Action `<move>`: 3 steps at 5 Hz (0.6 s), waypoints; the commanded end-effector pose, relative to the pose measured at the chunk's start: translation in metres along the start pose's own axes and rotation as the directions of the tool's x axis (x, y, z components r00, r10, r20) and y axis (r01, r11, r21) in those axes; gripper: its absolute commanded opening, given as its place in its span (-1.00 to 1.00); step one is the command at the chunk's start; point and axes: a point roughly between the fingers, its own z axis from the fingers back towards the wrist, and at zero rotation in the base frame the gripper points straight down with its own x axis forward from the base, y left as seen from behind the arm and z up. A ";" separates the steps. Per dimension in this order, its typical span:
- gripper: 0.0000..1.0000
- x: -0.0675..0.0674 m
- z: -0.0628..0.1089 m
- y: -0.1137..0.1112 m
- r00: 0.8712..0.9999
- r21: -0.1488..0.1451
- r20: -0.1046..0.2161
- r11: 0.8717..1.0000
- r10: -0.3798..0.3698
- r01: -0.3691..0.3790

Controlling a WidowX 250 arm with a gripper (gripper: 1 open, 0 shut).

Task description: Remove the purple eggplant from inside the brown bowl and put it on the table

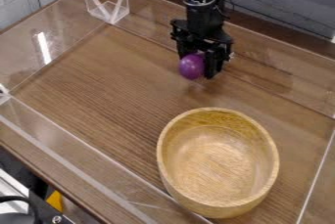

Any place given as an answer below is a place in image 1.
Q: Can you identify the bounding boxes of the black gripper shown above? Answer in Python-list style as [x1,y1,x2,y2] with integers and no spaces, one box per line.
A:
[170,1,233,79]

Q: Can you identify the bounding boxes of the purple toy eggplant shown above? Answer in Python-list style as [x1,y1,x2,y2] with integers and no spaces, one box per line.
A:
[180,53,205,80]

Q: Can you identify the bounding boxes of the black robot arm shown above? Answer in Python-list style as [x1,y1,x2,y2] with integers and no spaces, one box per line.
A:
[170,0,233,79]

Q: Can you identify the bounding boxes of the clear acrylic corner bracket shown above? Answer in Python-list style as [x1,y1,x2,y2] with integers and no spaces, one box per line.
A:
[85,0,130,25]

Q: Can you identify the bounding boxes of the brown wooden bowl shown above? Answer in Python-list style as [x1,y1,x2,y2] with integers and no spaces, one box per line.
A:
[156,108,280,219]

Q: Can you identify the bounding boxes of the yellow tag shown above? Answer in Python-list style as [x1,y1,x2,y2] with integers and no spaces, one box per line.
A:
[47,191,65,212]

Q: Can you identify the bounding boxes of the black cable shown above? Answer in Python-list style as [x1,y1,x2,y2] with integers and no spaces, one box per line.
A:
[0,195,43,224]

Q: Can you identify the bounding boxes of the clear acrylic front wall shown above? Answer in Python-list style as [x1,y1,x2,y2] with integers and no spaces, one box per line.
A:
[0,91,213,224]

